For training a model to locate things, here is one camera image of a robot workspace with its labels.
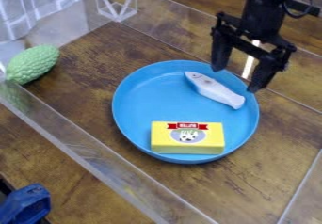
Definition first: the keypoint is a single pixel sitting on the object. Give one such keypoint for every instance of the blue plastic clamp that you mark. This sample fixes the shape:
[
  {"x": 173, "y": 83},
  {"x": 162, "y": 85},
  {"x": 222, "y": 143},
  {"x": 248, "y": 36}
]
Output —
[{"x": 26, "y": 205}]

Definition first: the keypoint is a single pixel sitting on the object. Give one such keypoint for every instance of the green bumpy toy gourd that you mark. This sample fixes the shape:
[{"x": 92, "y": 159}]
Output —
[{"x": 33, "y": 63}]

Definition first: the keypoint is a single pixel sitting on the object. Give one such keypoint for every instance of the white toy fish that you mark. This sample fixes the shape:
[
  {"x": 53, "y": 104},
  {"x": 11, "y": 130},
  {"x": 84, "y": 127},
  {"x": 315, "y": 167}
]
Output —
[{"x": 214, "y": 90}]

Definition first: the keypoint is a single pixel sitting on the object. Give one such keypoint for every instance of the clear acrylic barrier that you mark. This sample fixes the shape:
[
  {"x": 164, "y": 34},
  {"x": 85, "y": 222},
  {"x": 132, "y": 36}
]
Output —
[{"x": 61, "y": 140}]

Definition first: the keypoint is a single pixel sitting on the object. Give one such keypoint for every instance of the yellow butter box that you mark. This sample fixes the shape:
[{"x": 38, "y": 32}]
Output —
[{"x": 188, "y": 137}]

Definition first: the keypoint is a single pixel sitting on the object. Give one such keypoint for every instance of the blue round tray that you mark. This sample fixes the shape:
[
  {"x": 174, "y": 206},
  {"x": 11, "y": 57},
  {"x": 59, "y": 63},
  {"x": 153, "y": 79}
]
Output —
[{"x": 157, "y": 94}]

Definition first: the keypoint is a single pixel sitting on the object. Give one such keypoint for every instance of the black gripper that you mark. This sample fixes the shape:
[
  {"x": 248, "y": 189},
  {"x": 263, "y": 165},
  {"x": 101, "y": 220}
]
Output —
[{"x": 255, "y": 35}]

